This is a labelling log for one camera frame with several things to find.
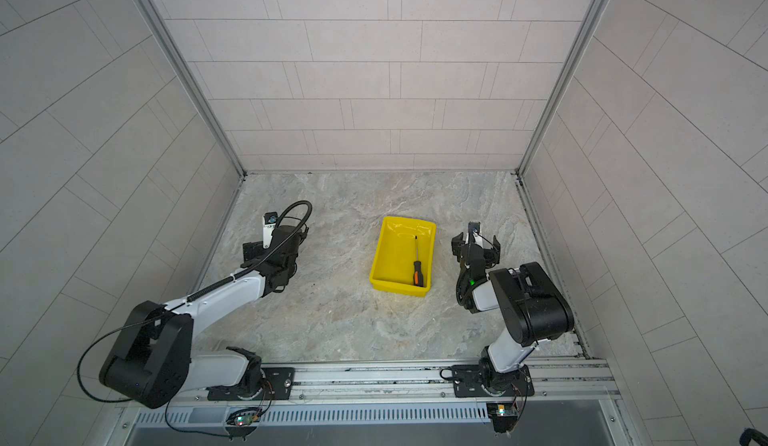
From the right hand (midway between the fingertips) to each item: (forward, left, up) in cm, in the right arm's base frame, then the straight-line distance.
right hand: (477, 232), depth 93 cm
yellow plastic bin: (-8, +27, -4) cm, 28 cm away
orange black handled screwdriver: (-12, +20, -3) cm, 23 cm away
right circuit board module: (-45, +3, -7) cm, 46 cm away
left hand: (0, +61, +5) cm, 61 cm away
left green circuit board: (-43, +61, -2) cm, 75 cm away
